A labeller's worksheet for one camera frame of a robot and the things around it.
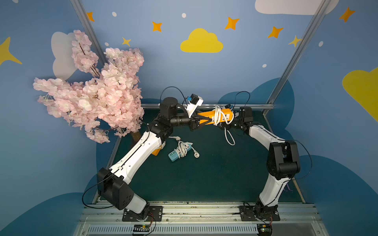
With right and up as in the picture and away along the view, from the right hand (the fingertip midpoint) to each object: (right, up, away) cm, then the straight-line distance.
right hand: (220, 119), depth 94 cm
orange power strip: (-42, -21, 0) cm, 47 cm away
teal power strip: (-30, -24, -3) cm, 38 cm away
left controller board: (-44, -56, -21) cm, 74 cm away
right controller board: (+19, -57, -21) cm, 63 cm away
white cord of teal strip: (-24, -18, -1) cm, 30 cm away
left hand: (-11, +1, -29) cm, 31 cm away
